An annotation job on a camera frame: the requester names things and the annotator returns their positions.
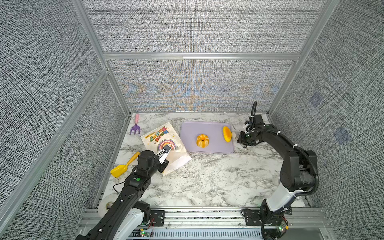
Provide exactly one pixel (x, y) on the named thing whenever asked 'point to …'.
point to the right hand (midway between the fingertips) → (239, 140)
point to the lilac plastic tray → (189, 131)
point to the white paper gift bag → (164, 135)
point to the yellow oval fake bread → (227, 134)
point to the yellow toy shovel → (120, 170)
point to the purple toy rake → (136, 127)
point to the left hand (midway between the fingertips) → (164, 153)
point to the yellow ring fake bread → (202, 141)
